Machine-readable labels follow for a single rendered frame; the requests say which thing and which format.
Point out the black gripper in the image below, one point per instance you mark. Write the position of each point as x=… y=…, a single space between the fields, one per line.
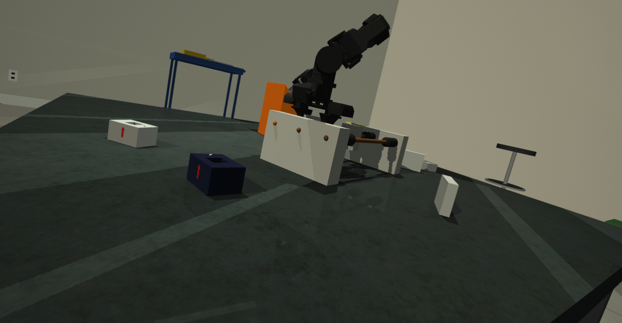
x=333 y=110

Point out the white rectangular block with red arrow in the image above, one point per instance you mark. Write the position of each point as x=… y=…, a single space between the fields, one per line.
x=132 y=133

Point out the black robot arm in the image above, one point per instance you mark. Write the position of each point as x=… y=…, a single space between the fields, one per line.
x=344 y=48

